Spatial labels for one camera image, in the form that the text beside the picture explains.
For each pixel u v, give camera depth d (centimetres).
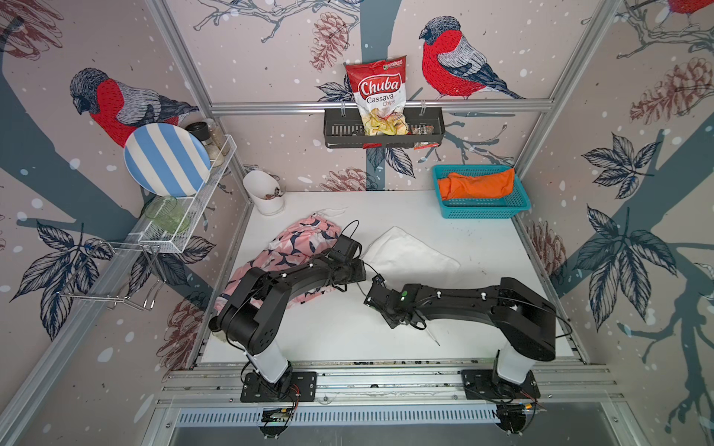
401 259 99
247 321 47
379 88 80
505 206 116
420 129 90
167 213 69
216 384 75
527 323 45
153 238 67
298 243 101
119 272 57
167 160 72
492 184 114
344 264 72
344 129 95
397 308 63
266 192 114
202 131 80
